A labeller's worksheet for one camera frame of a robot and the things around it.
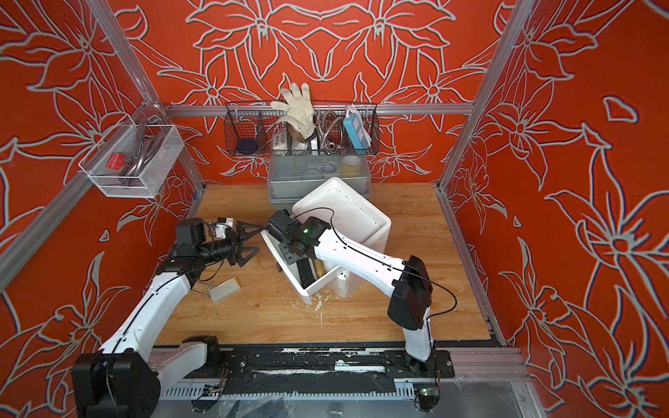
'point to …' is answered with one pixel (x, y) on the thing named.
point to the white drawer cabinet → (345, 212)
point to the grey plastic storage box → (293, 178)
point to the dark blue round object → (246, 145)
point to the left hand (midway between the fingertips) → (261, 237)
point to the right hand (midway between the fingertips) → (289, 249)
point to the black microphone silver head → (306, 273)
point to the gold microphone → (320, 267)
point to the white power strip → (280, 141)
